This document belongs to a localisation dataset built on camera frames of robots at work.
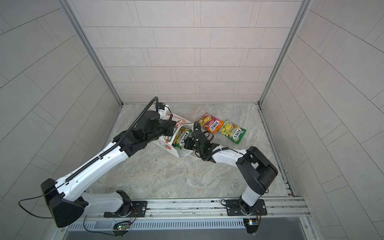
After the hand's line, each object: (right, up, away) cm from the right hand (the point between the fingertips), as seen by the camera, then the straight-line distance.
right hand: (183, 142), depth 86 cm
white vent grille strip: (+15, -34, -18) cm, 42 cm away
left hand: (+1, +13, -16) cm, 21 cm away
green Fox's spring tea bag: (+32, +4, +12) cm, 35 cm away
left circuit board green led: (-24, -33, -22) cm, 47 cm away
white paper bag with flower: (-7, +2, -11) cm, 13 cm away
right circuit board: (+34, -35, -18) cm, 52 cm away
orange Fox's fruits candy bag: (+17, +10, +15) cm, 25 cm away
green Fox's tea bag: (-2, +2, 0) cm, 3 cm away
